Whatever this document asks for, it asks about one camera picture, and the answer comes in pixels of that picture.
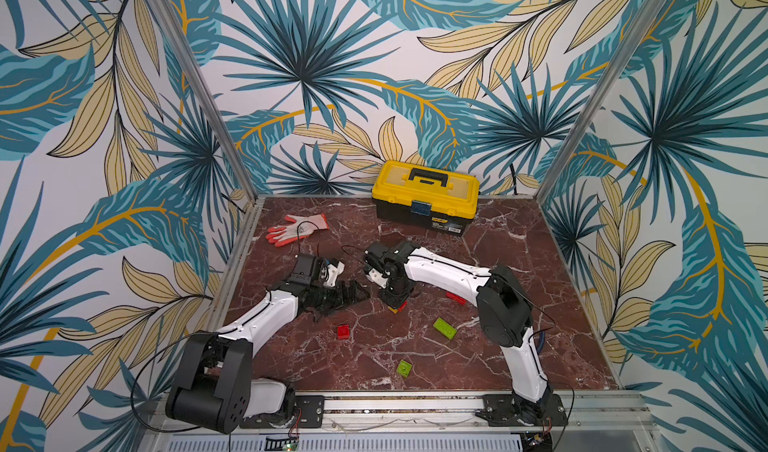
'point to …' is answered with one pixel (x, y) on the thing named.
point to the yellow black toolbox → (426, 196)
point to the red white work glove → (286, 233)
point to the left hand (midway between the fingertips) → (358, 303)
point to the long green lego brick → (445, 328)
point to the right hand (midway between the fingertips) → (395, 298)
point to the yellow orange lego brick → (394, 311)
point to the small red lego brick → (343, 332)
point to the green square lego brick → (404, 368)
